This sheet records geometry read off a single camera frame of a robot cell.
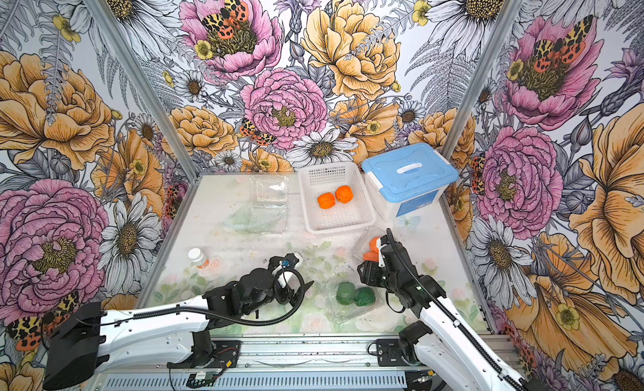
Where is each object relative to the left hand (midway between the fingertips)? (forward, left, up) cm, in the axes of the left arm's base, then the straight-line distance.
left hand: (299, 275), depth 78 cm
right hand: (0, -21, -1) cm, 21 cm away
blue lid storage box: (+33, -40, +6) cm, 52 cm away
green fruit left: (-4, -14, -6) cm, 16 cm away
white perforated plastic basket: (+49, -4, -8) cm, 49 cm away
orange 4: (+11, -25, -10) cm, 29 cm away
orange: (+35, -9, -6) cm, 36 cm away
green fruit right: (-5, -20, -5) cm, 21 cm away
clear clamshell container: (+34, +17, -12) cm, 39 cm away
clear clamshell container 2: (+16, -22, -10) cm, 29 cm away
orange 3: (+15, -26, -9) cm, 31 cm away
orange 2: (+38, -17, -6) cm, 42 cm away
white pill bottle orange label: (+9, +35, -5) cm, 37 cm away
